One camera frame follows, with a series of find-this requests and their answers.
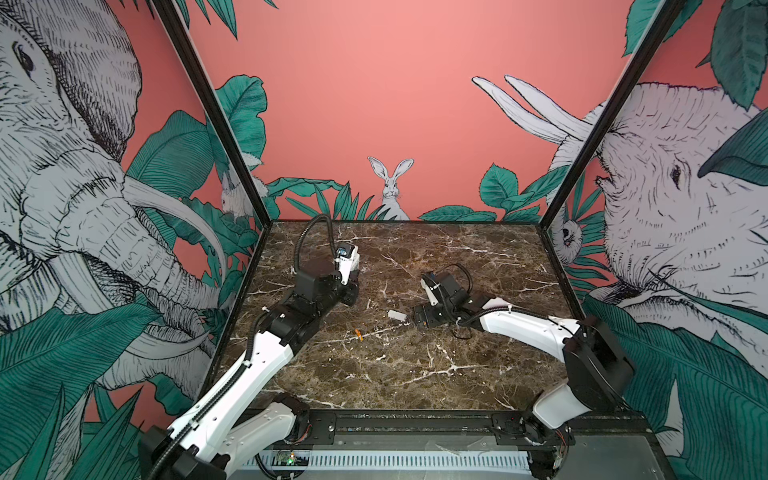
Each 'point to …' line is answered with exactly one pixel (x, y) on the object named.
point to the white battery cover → (397, 315)
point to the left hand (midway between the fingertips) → (353, 265)
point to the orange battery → (359, 335)
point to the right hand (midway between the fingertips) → (420, 310)
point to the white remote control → (345, 270)
